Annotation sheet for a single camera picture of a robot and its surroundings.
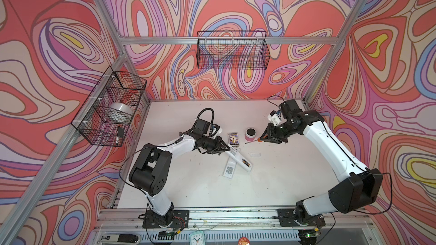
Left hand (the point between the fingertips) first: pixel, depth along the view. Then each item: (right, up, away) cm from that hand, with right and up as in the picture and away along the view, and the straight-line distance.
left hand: (230, 148), depth 84 cm
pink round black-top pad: (+13, +6, +11) cm, 18 cm away
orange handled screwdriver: (+13, +6, -7) cm, 16 cm away
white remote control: (0, -11, +3) cm, 11 cm away
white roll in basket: (-49, +21, -11) cm, 54 cm away
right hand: (+15, +4, -8) cm, 18 cm away
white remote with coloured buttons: (+5, -5, +2) cm, 8 cm away
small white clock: (-14, -33, -17) cm, 40 cm away
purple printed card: (+3, +3, +14) cm, 15 cm away
